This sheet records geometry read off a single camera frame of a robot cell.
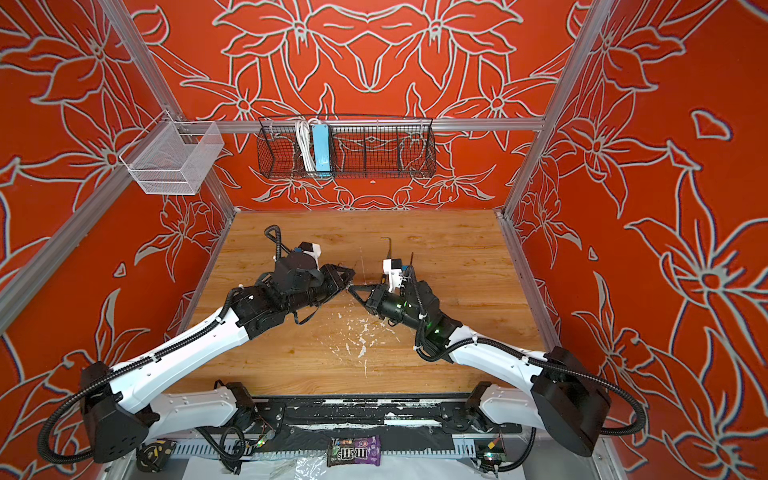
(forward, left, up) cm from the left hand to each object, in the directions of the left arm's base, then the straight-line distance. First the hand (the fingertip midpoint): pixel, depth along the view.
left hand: (356, 274), depth 71 cm
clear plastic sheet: (-36, +8, -26) cm, 45 cm away
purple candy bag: (-33, -4, -24) cm, 41 cm away
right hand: (-5, +3, -1) cm, 6 cm away
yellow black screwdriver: (+24, -15, -26) cm, 39 cm away
